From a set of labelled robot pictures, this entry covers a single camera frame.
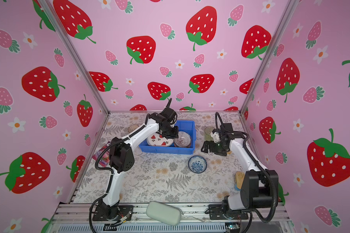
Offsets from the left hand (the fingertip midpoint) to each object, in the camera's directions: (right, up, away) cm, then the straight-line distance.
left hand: (179, 136), depth 92 cm
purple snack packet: (-49, -15, +1) cm, 51 cm away
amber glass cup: (-37, +6, +19) cm, 42 cm away
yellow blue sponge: (+35, -24, -10) cm, 43 cm away
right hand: (+18, -8, -7) cm, 20 cm away
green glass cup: (+20, -1, +6) cm, 20 cm away
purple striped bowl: (+3, -3, +4) cm, 6 cm away
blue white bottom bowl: (+12, -18, -1) cm, 21 cm away
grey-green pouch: (-7, -37, -20) cm, 43 cm away
